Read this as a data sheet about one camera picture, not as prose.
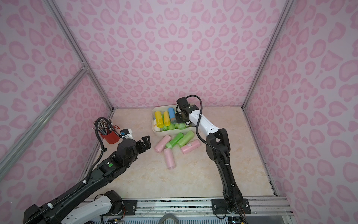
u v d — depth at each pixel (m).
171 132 1.00
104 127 0.88
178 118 0.88
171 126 1.03
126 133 0.66
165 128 1.03
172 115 1.07
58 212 0.41
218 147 0.60
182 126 0.95
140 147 0.68
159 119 1.01
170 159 0.89
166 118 1.04
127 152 0.56
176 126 1.03
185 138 0.98
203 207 0.75
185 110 0.72
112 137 0.94
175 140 0.97
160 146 0.93
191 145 0.93
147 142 0.70
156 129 1.03
